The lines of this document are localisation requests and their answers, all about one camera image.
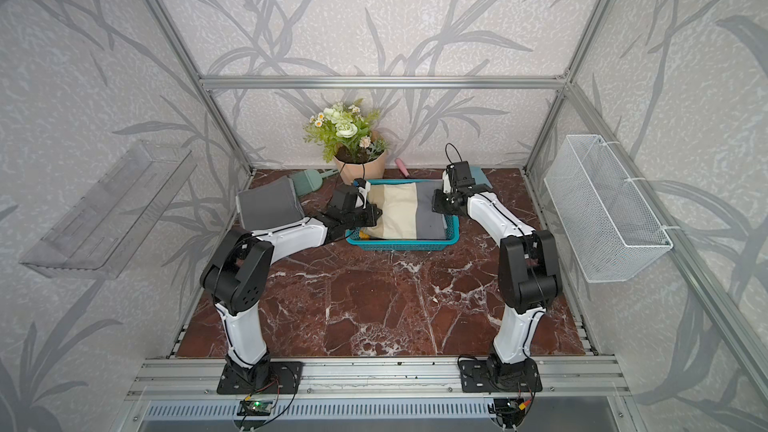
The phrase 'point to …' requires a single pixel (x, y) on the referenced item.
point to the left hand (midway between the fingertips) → (382, 210)
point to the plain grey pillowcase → (269, 204)
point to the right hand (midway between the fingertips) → (436, 201)
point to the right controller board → (509, 410)
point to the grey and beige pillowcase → (406, 211)
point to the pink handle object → (402, 167)
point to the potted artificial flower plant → (345, 134)
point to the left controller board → (254, 408)
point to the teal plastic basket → (453, 227)
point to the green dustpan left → (306, 181)
